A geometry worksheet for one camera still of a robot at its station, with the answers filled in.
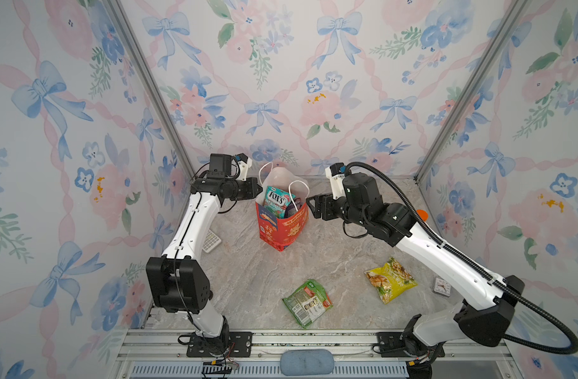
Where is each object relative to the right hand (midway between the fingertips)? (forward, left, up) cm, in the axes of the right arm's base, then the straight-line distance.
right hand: (315, 195), depth 70 cm
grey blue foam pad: (-38, +2, -30) cm, 49 cm away
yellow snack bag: (-14, -28, -30) cm, 43 cm away
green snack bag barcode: (-21, +1, -33) cm, 39 cm away
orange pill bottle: (+12, -45, -25) cm, 53 cm away
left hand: (+10, +17, -7) cm, 21 cm away
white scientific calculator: (+2, +40, -31) cm, 51 cm away
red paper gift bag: (0, +14, -21) cm, 25 cm away
